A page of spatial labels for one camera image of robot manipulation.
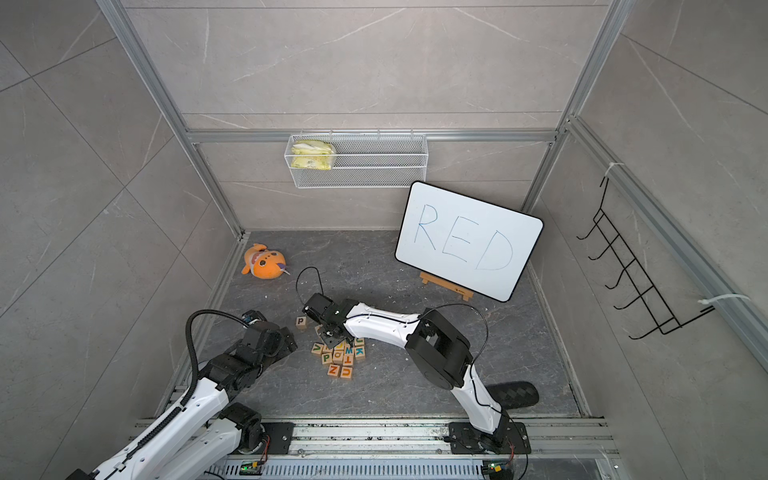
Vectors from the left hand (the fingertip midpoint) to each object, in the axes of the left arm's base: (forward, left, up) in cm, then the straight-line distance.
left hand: (285, 335), depth 83 cm
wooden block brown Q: (-5, -14, -6) cm, 16 cm away
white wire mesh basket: (+53, -20, +22) cm, 61 cm away
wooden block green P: (-5, -11, -5) cm, 13 cm away
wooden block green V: (-2, -8, -5) cm, 10 cm away
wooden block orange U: (-9, -17, -6) cm, 20 cm away
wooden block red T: (-6, -18, -5) cm, 19 cm away
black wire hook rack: (-10, -85, +24) cm, 89 cm away
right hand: (+3, -14, -5) cm, 15 cm away
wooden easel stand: (+18, -49, -4) cm, 53 cm away
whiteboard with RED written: (+25, -54, +9) cm, 61 cm away
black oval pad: (-16, -62, -5) cm, 65 cm away
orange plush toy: (+26, +12, +1) cm, 29 cm away
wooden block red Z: (-8, -13, -5) cm, 17 cm away
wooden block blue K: (-3, -21, -6) cm, 22 cm away
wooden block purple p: (+7, -2, -6) cm, 10 cm away
